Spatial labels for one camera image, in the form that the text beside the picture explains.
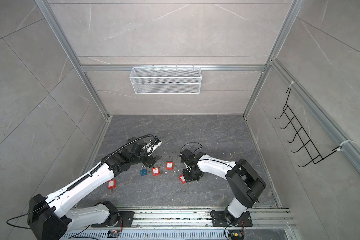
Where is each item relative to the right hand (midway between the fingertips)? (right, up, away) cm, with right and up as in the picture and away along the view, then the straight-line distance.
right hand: (188, 177), depth 88 cm
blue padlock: (-28, +3, +2) cm, 28 cm away
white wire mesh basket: (-15, +63, +13) cm, 66 cm away
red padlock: (-4, 0, -2) cm, 4 cm away
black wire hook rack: (+52, +20, -25) cm, 61 cm away
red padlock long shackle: (-12, +7, +3) cm, 14 cm away
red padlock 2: (-20, +4, 0) cm, 20 cm away
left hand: (-18, +19, -9) cm, 28 cm away
